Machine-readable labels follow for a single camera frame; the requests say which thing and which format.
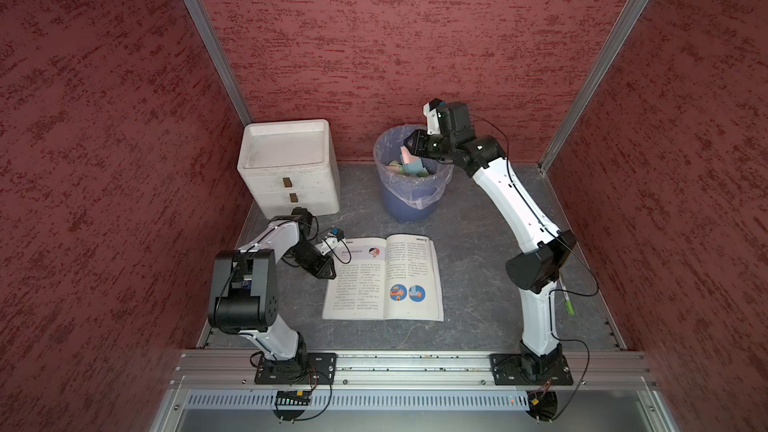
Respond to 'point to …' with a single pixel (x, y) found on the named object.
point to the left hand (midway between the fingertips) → (326, 278)
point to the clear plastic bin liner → (413, 191)
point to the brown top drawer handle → (287, 182)
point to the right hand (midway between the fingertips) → (409, 146)
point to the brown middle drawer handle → (293, 197)
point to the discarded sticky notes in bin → (414, 168)
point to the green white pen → (568, 303)
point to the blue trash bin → (401, 210)
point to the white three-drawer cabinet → (288, 165)
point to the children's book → (387, 277)
